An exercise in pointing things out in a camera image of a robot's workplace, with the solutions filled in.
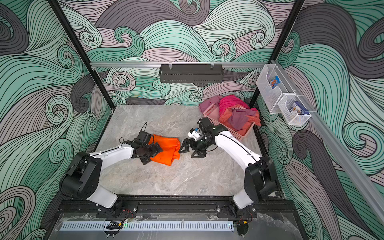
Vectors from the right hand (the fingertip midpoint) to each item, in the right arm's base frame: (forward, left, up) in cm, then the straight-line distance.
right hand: (187, 154), depth 77 cm
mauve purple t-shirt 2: (+33, -37, -10) cm, 50 cm away
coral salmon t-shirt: (+34, -26, -10) cm, 44 cm away
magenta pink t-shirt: (+44, -30, -4) cm, 53 cm away
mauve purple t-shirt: (+49, -14, -11) cm, 52 cm away
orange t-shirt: (+11, +11, -12) cm, 19 cm away
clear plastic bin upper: (+26, -47, +16) cm, 56 cm away
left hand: (+7, +18, -12) cm, 23 cm away
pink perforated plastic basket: (+42, -20, -14) cm, 49 cm away
